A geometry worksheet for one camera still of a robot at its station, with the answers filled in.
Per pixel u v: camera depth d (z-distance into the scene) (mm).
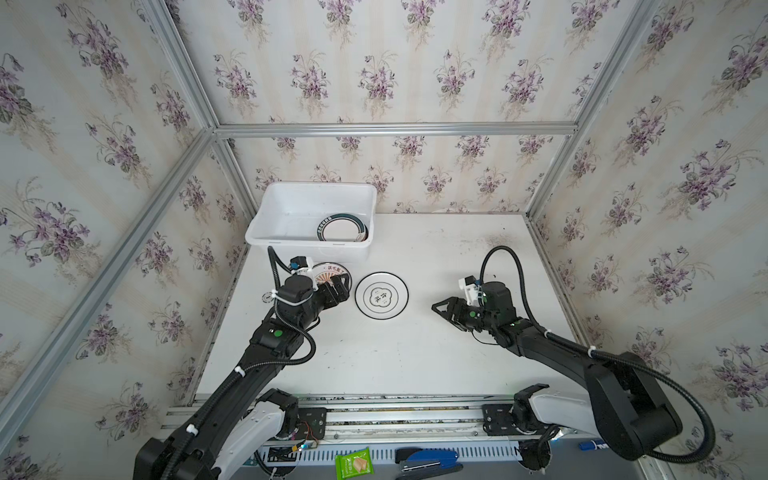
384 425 747
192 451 390
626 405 415
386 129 1053
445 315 781
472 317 745
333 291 699
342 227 1079
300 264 682
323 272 1015
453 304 774
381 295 957
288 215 1213
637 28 732
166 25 718
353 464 674
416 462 663
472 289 814
